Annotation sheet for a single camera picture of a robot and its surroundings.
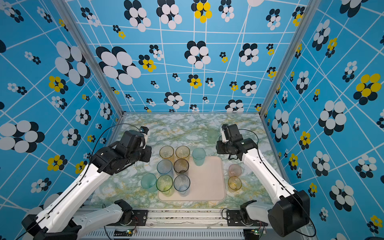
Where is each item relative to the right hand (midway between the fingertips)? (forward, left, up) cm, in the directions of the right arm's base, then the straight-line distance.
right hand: (222, 145), depth 81 cm
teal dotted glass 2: (-14, +41, -15) cm, 46 cm away
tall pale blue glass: (-15, +22, -16) cm, 32 cm away
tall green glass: (-17, +31, -11) cm, 37 cm away
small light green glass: (+18, +3, -15) cm, 24 cm away
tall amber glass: (-2, +31, -3) cm, 31 cm away
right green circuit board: (-38, -12, -18) cm, 43 cm away
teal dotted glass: (+2, +13, -14) cm, 19 cm away
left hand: (-6, +35, +8) cm, 37 cm away
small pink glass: (-7, -8, -16) cm, 19 cm away
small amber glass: (-15, -8, -17) cm, 24 cm away
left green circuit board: (-38, +50, -19) cm, 65 cm away
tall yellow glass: (0, +22, -8) cm, 24 cm away
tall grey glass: (-11, +22, -3) cm, 25 cm away
